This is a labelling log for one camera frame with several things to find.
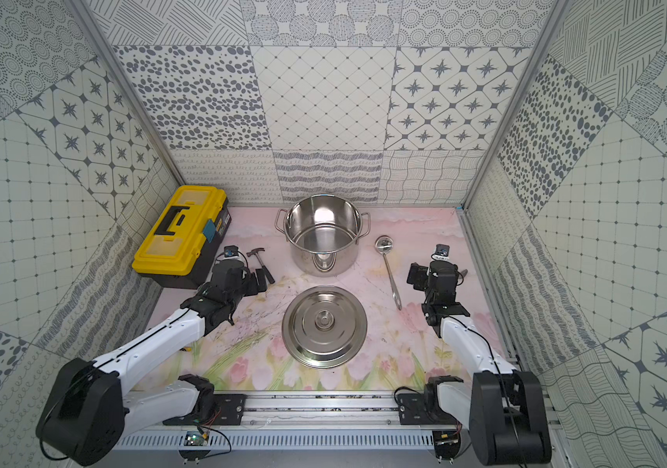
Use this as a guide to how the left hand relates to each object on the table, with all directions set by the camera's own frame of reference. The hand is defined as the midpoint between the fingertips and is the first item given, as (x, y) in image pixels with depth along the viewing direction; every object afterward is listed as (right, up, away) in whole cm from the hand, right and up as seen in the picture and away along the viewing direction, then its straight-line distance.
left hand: (247, 268), depth 86 cm
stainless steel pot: (+21, +11, +23) cm, 33 cm away
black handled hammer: (-3, +4, +20) cm, 20 cm away
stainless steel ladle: (+44, +6, +18) cm, 48 cm away
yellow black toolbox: (-20, +9, +2) cm, 22 cm away
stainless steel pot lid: (+23, -18, +1) cm, 30 cm away
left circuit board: (-8, -41, -15) cm, 44 cm away
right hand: (+56, -1, +2) cm, 56 cm away
